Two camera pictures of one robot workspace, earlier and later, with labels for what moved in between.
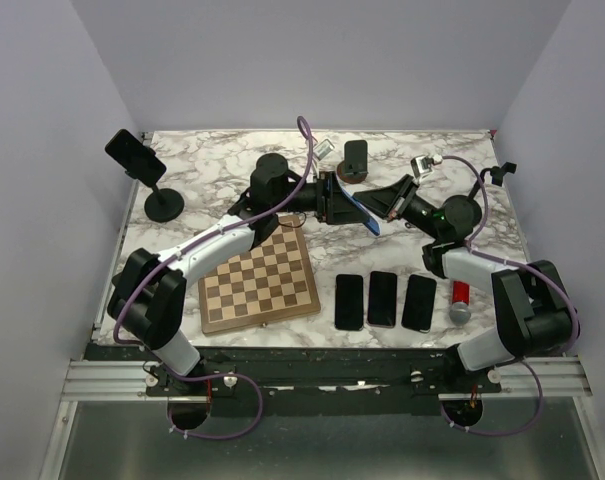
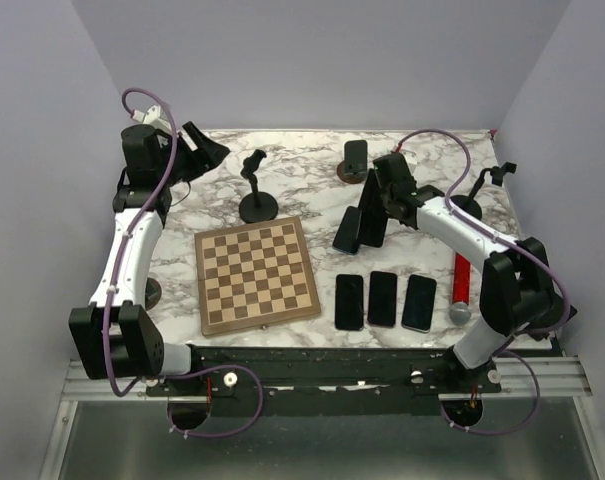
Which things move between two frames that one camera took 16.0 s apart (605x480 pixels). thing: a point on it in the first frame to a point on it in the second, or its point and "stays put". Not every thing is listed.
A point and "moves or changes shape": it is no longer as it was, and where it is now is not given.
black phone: [419, 301] stays put
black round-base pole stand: [165, 204] moves or changes shape
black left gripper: [325, 196] to [208, 154]
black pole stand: [497, 174] stays put
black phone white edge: [349, 302] stays put
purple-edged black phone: [382, 300] stays put
